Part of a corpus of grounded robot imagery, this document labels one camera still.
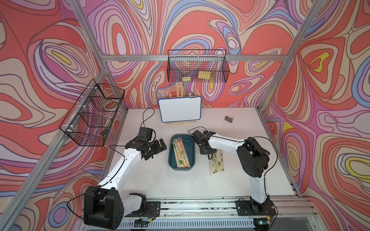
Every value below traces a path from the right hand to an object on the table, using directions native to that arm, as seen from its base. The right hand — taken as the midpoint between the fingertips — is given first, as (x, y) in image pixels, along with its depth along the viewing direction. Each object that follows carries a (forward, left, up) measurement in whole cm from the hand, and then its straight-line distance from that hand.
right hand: (209, 153), depth 94 cm
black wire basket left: (+4, +66, +31) cm, 73 cm away
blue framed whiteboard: (+26, +20, +16) cm, 37 cm away
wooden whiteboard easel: (+30, +19, +29) cm, 46 cm away
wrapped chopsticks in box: (-3, +19, +2) cm, 19 cm away
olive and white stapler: (+28, -18, +1) cm, 34 cm away
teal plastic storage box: (+7, +14, +1) cm, 15 cm away
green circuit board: (-36, +39, 0) cm, 54 cm away
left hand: (-2, +30, +12) cm, 32 cm away
